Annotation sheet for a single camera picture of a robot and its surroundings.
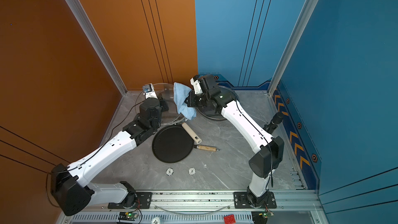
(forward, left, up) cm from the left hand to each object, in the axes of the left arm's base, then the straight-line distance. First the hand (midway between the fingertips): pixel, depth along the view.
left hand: (159, 92), depth 74 cm
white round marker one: (-26, -15, -33) cm, 45 cm away
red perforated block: (-47, -34, -31) cm, 66 cm away
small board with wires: (-45, -51, -32) cm, 75 cm away
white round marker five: (-27, -3, -33) cm, 43 cm away
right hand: (-2, -13, -3) cm, 14 cm away
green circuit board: (-47, +13, -34) cm, 59 cm away
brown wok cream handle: (-11, -16, -22) cm, 29 cm away
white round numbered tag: (-48, -2, -26) cm, 55 cm away
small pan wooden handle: (-11, -3, -32) cm, 34 cm away
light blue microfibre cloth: (-1, -11, +2) cm, 11 cm away
